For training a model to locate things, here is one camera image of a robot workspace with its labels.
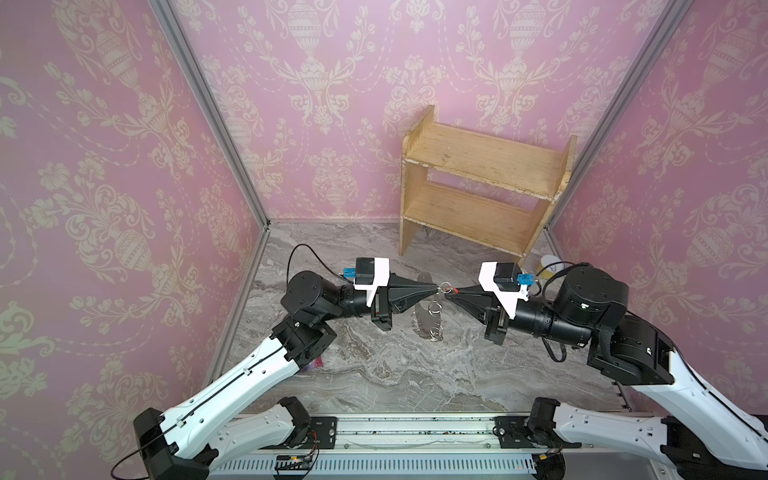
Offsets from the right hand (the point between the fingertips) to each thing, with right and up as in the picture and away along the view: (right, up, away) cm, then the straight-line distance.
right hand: (452, 290), depth 49 cm
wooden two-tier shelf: (+11, +19, +45) cm, 50 cm away
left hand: (-4, 0, -2) cm, 4 cm away
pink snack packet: (-31, -25, +35) cm, 53 cm away
